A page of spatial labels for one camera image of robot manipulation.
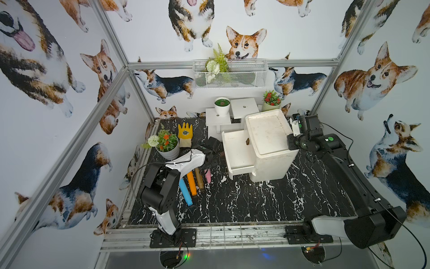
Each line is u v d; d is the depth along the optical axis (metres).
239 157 0.94
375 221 0.38
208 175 0.92
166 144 0.90
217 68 0.81
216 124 1.00
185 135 1.10
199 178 0.90
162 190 0.47
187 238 0.74
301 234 0.75
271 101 0.94
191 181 0.89
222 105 0.96
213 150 0.76
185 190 0.86
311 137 0.56
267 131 0.82
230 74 0.90
